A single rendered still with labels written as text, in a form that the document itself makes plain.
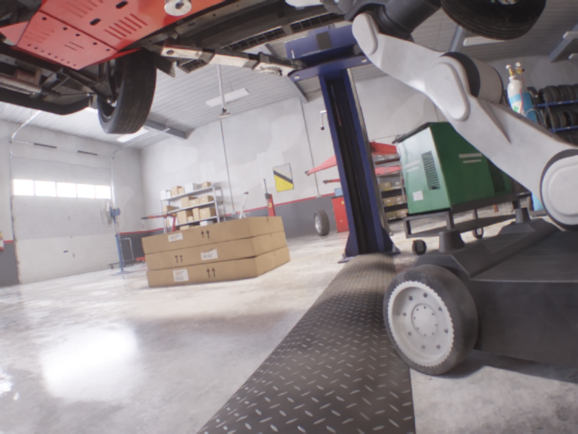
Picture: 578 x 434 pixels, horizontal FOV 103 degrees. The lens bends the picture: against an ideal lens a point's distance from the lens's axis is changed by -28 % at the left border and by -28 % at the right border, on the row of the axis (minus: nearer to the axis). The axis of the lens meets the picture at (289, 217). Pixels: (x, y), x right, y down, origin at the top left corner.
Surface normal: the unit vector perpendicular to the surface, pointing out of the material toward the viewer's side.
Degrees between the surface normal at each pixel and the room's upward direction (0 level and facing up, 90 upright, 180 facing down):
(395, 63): 105
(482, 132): 114
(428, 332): 90
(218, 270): 90
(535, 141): 90
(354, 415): 23
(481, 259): 45
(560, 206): 90
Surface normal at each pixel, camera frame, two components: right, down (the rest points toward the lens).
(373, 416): 0.21, -0.98
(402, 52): -0.64, 0.35
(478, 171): 0.21, -0.15
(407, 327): -0.90, 0.14
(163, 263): -0.29, 0.01
